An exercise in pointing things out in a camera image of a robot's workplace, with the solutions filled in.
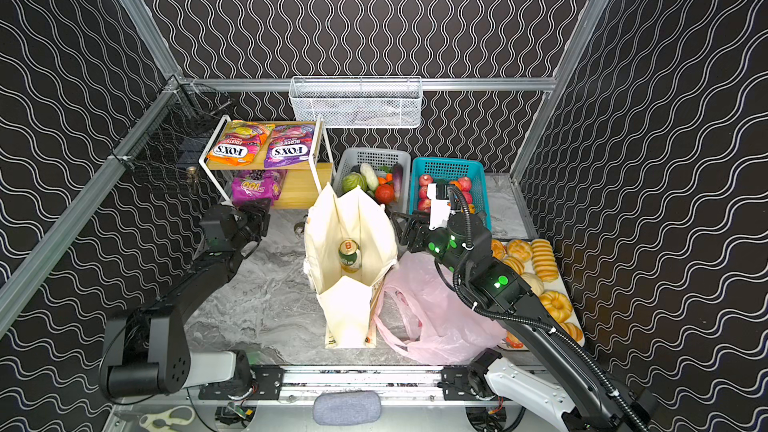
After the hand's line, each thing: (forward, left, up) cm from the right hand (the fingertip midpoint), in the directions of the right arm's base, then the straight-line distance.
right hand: (402, 214), depth 66 cm
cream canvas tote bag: (-16, +11, -9) cm, 22 cm away
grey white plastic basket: (+47, +19, -25) cm, 56 cm away
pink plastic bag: (-12, -5, -28) cm, 31 cm away
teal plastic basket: (+42, -26, -29) cm, 57 cm away
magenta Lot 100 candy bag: (+21, +43, -12) cm, 49 cm away
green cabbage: (+34, +17, -23) cm, 44 cm away
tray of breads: (+7, -41, -33) cm, 53 cm away
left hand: (+14, +35, -12) cm, 39 cm away
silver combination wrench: (+19, +35, -32) cm, 51 cm away
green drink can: (+3, +15, -24) cm, 29 cm away
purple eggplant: (+42, +1, -27) cm, 51 cm away
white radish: (+39, +12, -27) cm, 49 cm away
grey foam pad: (-33, +13, -31) cm, 47 cm away
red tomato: (+29, +6, -25) cm, 39 cm away
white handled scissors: (-36, +56, -32) cm, 74 cm away
